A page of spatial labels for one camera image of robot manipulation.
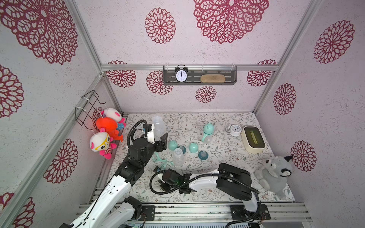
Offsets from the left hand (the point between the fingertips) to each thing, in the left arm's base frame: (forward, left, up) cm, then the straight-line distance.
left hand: (160, 134), depth 73 cm
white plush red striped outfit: (-1, +34, -6) cm, 34 cm away
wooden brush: (+37, -31, +8) cm, 49 cm away
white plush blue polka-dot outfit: (+22, +33, -8) cm, 41 cm away
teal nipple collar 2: (+1, -25, -26) cm, 36 cm away
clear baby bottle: (-1, -9, -25) cm, 27 cm away
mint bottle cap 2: (+8, -5, -24) cm, 26 cm away
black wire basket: (+10, +41, +6) cm, 42 cm away
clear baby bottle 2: (+14, -30, -26) cm, 42 cm away
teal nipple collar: (+6, -12, -26) cm, 29 cm away
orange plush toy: (+12, +33, -8) cm, 36 cm away
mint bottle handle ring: (0, +6, -26) cm, 27 cm away
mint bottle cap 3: (+7, -19, -25) cm, 32 cm away
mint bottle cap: (+12, -28, -11) cm, 33 cm away
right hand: (-15, +3, -25) cm, 30 cm away
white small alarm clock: (+21, -51, -25) cm, 61 cm away
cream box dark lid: (+11, -60, -22) cm, 65 cm away
